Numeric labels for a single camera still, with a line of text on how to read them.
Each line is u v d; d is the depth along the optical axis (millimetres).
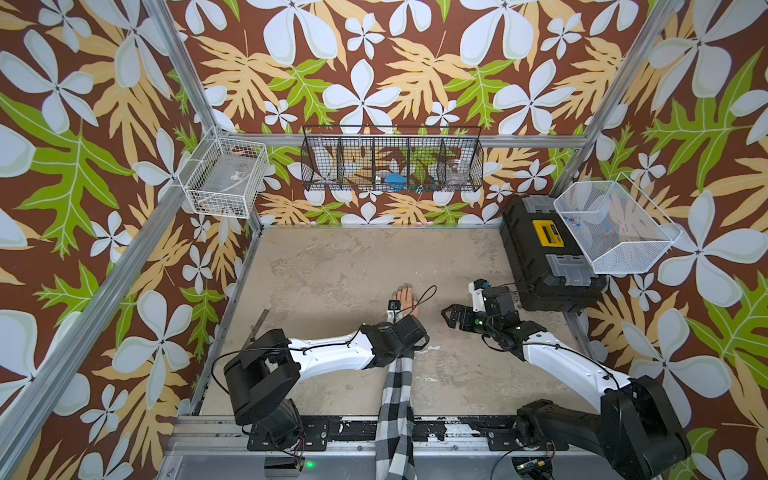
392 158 978
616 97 821
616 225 824
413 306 950
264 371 474
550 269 859
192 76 785
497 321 673
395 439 685
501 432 734
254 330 932
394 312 750
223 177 855
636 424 406
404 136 908
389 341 641
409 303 956
